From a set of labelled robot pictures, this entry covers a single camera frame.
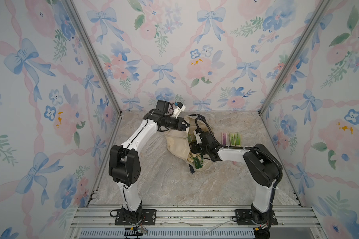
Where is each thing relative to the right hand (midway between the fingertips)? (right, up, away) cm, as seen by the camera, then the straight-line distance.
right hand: (191, 144), depth 96 cm
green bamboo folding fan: (+30, +3, +7) cm, 31 cm away
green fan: (+4, -10, -6) cm, 12 cm away
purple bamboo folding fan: (+24, +4, +7) cm, 25 cm away
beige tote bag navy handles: (-8, +3, -11) cm, 14 cm away
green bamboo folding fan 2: (+33, +3, +7) cm, 34 cm away
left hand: (-1, +13, -13) cm, 18 cm away
